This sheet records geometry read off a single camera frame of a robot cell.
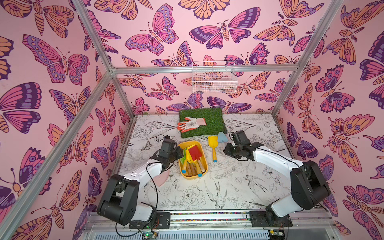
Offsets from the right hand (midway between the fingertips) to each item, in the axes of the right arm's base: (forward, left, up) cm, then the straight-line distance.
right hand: (221, 151), depth 89 cm
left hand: (+1, +23, -1) cm, 23 cm away
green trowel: (-5, +23, -5) cm, 24 cm away
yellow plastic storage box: (+7, +23, -4) cm, 25 cm away
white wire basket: (+46, +3, +17) cm, 50 cm away
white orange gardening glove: (+26, +19, -4) cm, 32 cm away
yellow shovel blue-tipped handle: (+12, +4, -8) cm, 15 cm away
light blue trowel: (+14, -2, -4) cm, 14 cm away
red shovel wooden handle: (+1, +15, -6) cm, 17 cm away
